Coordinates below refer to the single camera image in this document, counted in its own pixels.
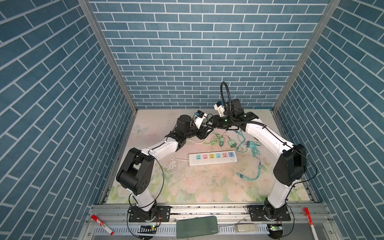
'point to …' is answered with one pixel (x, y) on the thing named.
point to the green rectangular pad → (196, 227)
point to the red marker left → (96, 219)
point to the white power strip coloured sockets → (212, 157)
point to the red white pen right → (311, 222)
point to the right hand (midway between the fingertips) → (207, 122)
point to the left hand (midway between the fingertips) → (210, 127)
